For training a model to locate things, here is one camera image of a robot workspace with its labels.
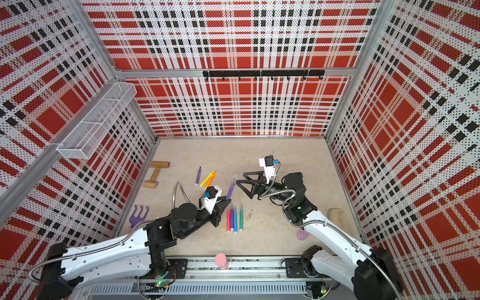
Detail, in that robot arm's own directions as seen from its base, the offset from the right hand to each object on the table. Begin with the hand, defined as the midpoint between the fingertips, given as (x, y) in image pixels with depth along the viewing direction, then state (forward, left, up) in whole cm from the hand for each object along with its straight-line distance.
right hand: (242, 179), depth 67 cm
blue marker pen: (-5, +5, -28) cm, 29 cm away
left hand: (-4, +5, -8) cm, 10 cm away
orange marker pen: (+16, +20, -29) cm, 39 cm away
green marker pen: (-3, +2, -30) cm, 30 cm away
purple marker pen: (+19, +27, -28) cm, 43 cm away
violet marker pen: (-3, +4, -1) cm, 6 cm away
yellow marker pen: (+18, +22, -28) cm, 40 cm away
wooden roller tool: (+15, +51, -28) cm, 60 cm away
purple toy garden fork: (-4, +54, -30) cm, 62 cm away
